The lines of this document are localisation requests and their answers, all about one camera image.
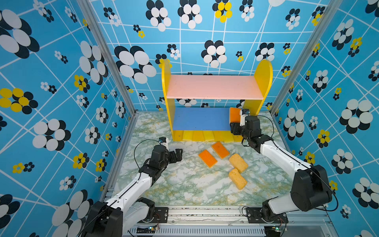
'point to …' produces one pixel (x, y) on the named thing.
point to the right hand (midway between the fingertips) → (237, 122)
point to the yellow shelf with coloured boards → (198, 106)
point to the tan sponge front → (237, 179)
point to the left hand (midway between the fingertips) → (177, 149)
